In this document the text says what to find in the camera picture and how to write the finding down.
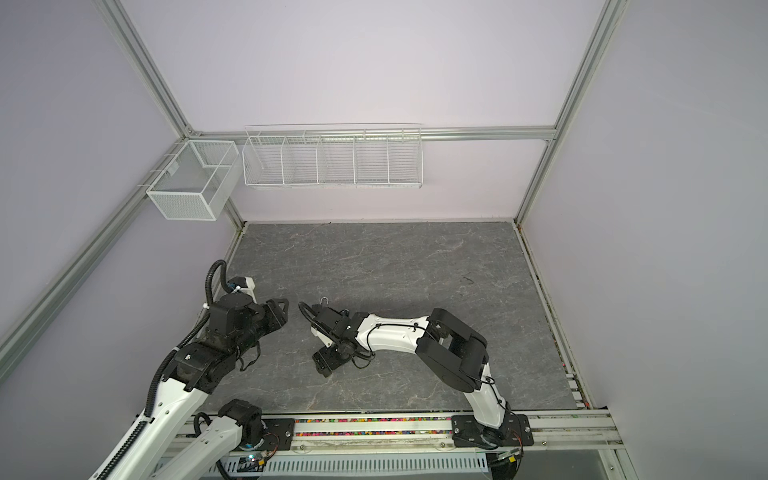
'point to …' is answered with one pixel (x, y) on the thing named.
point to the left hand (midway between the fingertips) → (282, 308)
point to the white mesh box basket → (198, 182)
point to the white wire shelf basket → (380, 155)
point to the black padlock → (324, 302)
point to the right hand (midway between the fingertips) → (329, 364)
